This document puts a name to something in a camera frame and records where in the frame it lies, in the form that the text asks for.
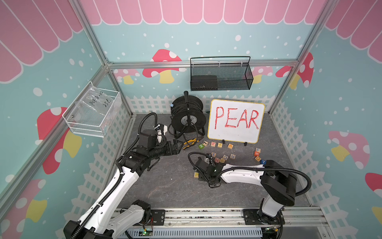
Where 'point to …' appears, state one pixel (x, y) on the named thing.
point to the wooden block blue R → (233, 156)
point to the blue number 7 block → (263, 162)
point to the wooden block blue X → (213, 154)
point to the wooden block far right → (258, 150)
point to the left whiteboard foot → (223, 141)
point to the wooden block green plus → (220, 145)
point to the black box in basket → (204, 82)
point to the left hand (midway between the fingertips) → (176, 146)
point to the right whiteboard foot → (245, 143)
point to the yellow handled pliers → (194, 140)
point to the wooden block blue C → (225, 157)
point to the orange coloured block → (257, 159)
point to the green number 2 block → (201, 146)
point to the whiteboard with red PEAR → (235, 121)
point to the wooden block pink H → (217, 160)
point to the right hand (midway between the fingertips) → (201, 175)
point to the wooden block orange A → (230, 146)
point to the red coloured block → (256, 153)
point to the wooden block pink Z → (213, 144)
